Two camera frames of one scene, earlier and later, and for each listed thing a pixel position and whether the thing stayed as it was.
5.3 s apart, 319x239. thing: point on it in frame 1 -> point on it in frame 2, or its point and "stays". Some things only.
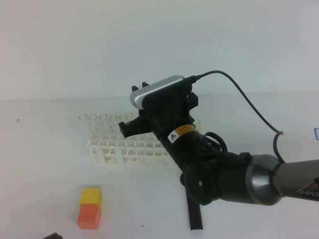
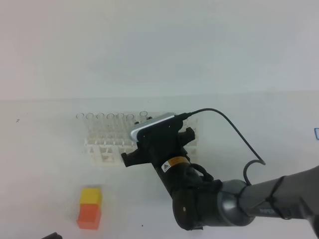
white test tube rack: (107, 146) stays
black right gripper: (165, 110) -> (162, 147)
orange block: (89, 216) stays
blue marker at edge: (316, 131) stays
